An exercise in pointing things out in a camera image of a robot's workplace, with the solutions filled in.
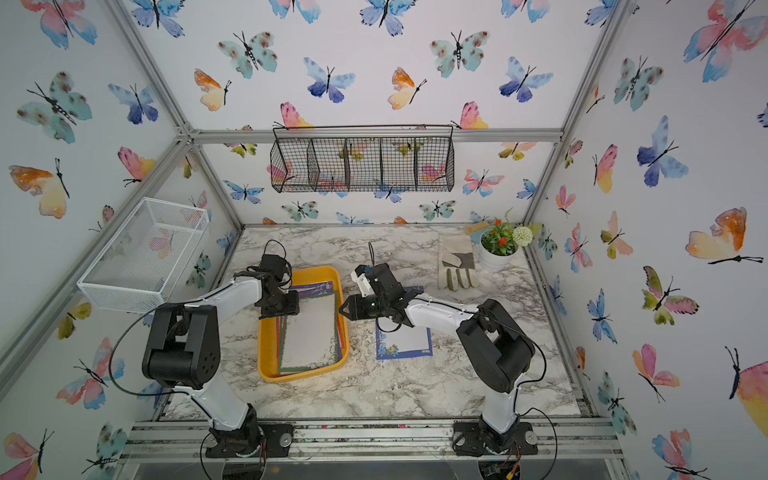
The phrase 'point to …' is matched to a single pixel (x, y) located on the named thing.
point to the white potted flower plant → (499, 244)
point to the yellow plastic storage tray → (267, 332)
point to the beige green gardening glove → (455, 266)
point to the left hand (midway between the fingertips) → (296, 305)
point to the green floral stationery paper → (309, 339)
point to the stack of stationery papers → (309, 289)
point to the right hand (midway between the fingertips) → (344, 308)
